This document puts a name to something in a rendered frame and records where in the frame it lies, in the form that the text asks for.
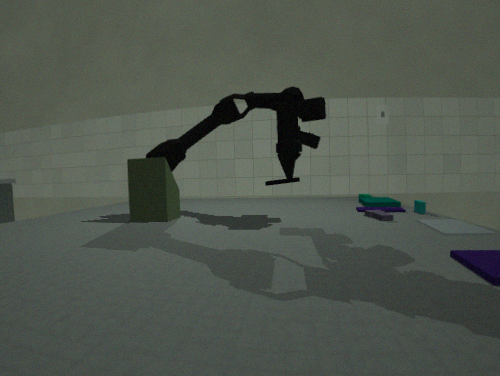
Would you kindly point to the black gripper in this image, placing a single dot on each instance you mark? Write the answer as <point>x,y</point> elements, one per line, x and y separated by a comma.
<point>288,147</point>

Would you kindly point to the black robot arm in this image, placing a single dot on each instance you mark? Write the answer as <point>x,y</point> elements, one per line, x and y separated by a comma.
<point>226,112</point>

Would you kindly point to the small teal block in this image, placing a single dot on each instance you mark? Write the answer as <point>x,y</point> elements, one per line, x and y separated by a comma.
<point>420,206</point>

